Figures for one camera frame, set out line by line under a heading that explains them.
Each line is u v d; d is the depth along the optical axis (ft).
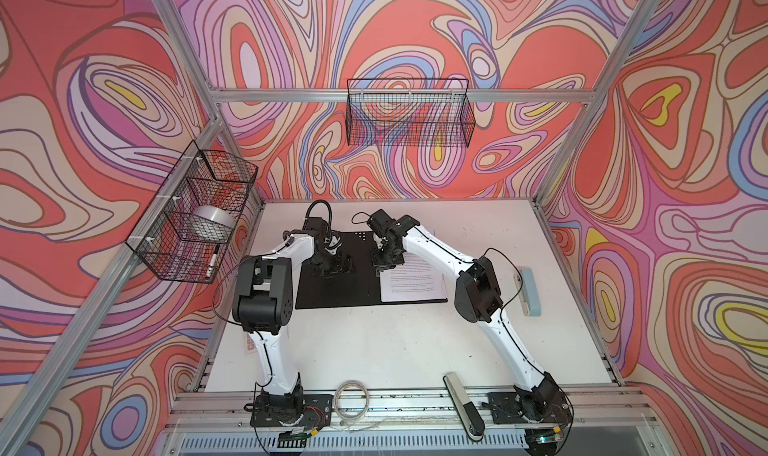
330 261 2.85
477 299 1.99
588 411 4.09
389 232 2.44
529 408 2.13
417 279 3.22
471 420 2.22
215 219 2.37
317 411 2.40
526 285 2.98
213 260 2.39
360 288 3.16
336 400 2.46
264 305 1.72
